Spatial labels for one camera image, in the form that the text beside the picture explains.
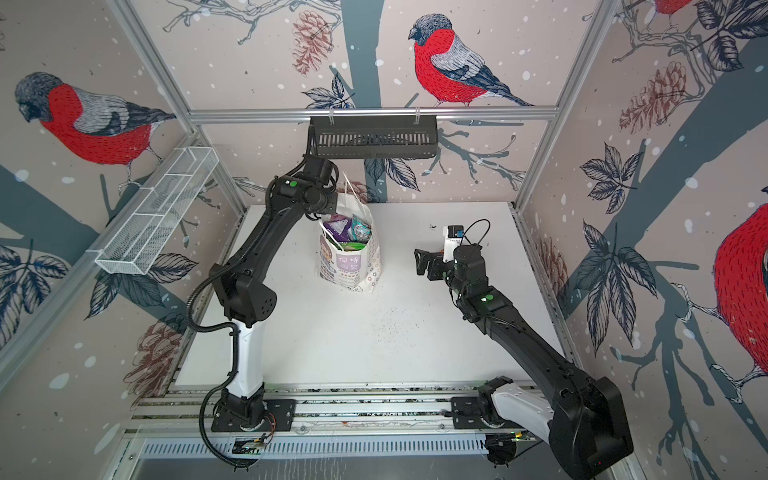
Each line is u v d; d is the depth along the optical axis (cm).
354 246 82
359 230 88
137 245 71
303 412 75
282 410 74
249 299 53
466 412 73
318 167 69
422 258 73
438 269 71
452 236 68
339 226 90
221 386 64
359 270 84
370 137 107
